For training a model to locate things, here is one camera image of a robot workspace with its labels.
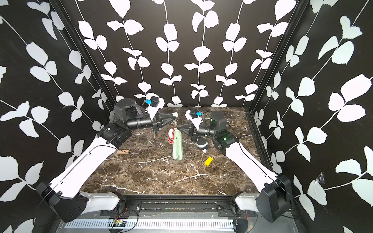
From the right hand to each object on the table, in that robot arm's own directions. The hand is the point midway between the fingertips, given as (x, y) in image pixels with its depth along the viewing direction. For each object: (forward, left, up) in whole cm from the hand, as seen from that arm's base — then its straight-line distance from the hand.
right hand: (178, 126), depth 66 cm
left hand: (0, +1, +8) cm, 8 cm away
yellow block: (-2, -17, -33) cm, 37 cm away
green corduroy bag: (-9, 0, -9) cm, 12 cm away
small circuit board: (-34, +29, -34) cm, 57 cm away
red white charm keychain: (-1, +4, -5) cm, 7 cm away
